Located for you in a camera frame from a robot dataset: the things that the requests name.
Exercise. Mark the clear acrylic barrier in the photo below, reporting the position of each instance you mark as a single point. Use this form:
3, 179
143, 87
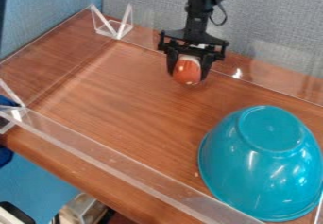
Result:
185, 198
243, 82

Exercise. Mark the blue plastic bowl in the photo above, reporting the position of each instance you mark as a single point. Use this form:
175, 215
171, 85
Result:
261, 163

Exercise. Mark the dark blue foreground post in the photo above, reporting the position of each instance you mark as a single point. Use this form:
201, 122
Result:
6, 153

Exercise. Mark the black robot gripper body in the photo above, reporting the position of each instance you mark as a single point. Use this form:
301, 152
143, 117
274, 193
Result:
175, 43

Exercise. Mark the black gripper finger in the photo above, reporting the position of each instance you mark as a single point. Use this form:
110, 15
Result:
206, 64
173, 56

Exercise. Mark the grey metal table leg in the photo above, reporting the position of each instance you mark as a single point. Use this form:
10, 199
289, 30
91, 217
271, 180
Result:
83, 210

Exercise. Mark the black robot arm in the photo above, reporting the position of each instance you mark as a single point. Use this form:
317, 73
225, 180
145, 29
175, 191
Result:
199, 15

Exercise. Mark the black white object bottom left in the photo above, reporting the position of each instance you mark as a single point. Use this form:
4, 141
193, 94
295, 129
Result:
11, 215

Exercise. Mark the clear acrylic left bracket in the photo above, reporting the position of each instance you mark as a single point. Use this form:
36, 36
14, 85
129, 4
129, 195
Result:
11, 113

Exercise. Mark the clear acrylic back barrier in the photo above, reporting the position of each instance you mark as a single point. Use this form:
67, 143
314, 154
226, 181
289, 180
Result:
243, 82

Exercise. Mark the clear acrylic front barrier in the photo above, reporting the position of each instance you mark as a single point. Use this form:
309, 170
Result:
185, 198

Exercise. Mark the clear acrylic corner bracket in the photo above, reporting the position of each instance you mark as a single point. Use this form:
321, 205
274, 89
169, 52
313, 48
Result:
110, 27

